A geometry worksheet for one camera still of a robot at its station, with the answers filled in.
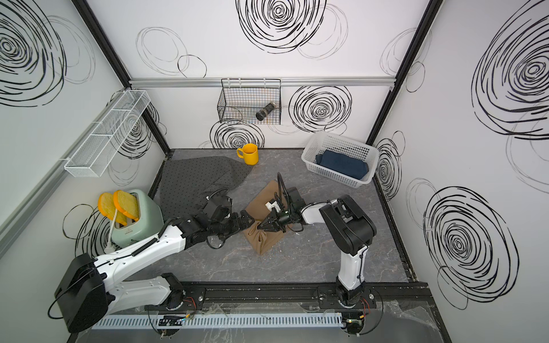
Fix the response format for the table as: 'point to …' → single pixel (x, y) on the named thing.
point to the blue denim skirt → (342, 163)
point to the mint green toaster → (150, 219)
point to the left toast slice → (106, 206)
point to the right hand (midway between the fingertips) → (260, 229)
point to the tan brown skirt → (262, 239)
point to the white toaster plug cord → (109, 248)
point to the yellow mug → (249, 152)
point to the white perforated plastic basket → (317, 141)
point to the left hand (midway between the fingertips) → (248, 225)
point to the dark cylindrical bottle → (261, 114)
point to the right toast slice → (126, 204)
